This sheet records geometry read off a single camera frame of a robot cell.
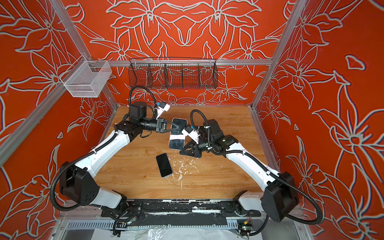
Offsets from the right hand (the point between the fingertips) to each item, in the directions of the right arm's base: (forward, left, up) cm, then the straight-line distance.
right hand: (180, 152), depth 68 cm
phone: (+4, +1, +5) cm, 6 cm away
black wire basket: (+56, +7, +6) cm, 57 cm away
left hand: (+8, +1, +8) cm, 12 cm away
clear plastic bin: (+47, +61, +9) cm, 77 cm away
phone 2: (+2, +11, -21) cm, 24 cm away
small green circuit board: (-26, -30, -24) cm, 47 cm away
